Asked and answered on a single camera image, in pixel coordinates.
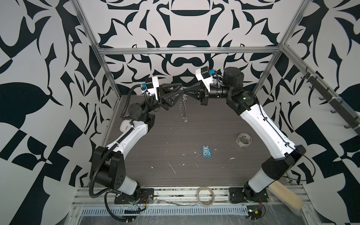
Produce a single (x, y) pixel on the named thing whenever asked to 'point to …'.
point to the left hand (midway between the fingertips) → (183, 85)
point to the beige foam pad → (286, 195)
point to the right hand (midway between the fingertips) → (184, 91)
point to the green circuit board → (254, 211)
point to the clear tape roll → (213, 197)
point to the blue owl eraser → (206, 151)
